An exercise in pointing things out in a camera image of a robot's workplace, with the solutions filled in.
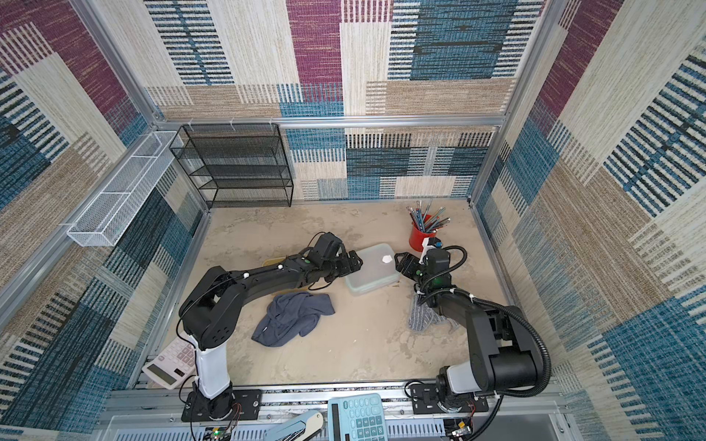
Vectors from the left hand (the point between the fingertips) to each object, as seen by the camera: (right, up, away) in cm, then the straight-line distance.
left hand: (358, 266), depth 92 cm
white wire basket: (-65, +15, -22) cm, 70 cm away
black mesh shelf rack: (-48, +37, +17) cm, 63 cm away
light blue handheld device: (-16, -37, -24) cm, 47 cm away
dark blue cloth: (-21, -14, -8) cm, 26 cm away
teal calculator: (0, -35, -22) cm, 42 cm away
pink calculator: (-52, -26, -15) cm, 60 cm away
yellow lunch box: (-30, +1, +4) cm, 30 cm away
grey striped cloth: (+20, -15, -5) cm, 26 cm away
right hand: (+15, +1, +1) cm, 16 cm away
